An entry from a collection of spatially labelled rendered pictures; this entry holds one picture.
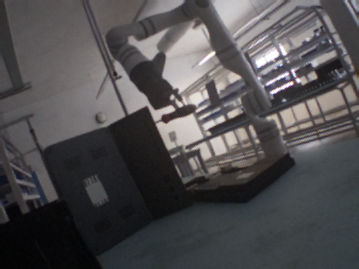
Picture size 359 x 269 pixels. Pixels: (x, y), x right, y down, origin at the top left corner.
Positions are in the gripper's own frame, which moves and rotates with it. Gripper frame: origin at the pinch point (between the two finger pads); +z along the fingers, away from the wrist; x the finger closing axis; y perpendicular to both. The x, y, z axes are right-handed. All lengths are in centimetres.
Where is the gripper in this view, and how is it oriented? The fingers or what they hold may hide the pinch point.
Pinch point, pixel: (186, 113)
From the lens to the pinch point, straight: 64.0
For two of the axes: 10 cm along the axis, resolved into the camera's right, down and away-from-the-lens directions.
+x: 2.0, -5.9, -7.8
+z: 5.6, 7.2, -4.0
